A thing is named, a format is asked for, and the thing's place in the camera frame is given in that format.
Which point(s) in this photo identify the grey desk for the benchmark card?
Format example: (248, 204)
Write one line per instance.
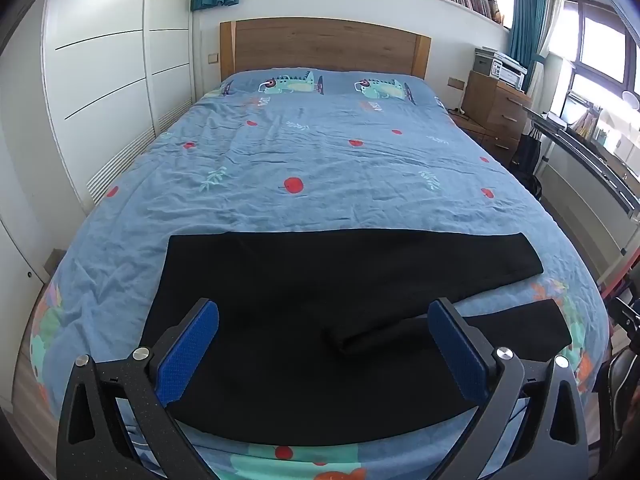
(590, 152)

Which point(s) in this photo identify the black chair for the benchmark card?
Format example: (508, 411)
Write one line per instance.
(622, 375)

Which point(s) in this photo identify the wooden headboard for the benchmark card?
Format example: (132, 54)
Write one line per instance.
(325, 45)

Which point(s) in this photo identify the black pants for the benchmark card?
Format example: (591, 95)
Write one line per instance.
(300, 310)

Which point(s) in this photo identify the wooden chest of drawers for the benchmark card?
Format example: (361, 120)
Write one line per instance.
(492, 105)

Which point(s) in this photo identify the wooden nightstand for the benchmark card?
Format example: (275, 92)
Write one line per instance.
(470, 130)

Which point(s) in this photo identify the window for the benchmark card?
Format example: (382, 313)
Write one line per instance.
(600, 35)

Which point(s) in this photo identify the white wardrobe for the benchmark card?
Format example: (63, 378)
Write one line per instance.
(100, 60)

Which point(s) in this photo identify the wall switch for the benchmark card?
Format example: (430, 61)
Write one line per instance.
(213, 58)

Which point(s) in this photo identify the wall socket plate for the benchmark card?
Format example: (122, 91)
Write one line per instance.
(455, 81)

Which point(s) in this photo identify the blue printed bedsheet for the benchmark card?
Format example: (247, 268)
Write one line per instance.
(325, 185)

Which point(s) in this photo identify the white printer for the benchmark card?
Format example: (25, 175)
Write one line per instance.
(500, 67)

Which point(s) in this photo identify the black bag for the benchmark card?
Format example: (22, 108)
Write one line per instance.
(525, 152)

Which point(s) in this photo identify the upright paper folders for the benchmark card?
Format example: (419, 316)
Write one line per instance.
(585, 122)

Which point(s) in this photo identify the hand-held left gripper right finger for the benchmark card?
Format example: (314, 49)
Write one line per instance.
(457, 355)

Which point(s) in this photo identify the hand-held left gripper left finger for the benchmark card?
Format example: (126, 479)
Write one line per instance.
(190, 355)

